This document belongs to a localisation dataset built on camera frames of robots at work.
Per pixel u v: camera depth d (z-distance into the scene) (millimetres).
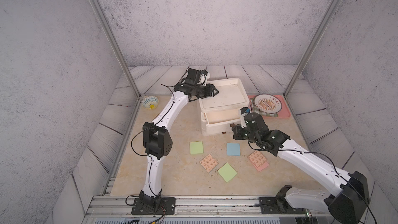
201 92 758
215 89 842
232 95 889
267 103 1143
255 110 1103
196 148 933
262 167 847
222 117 847
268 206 712
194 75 697
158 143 545
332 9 779
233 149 916
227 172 831
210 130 787
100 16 801
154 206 644
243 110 700
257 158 866
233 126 774
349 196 374
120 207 763
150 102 1147
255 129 582
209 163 866
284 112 1107
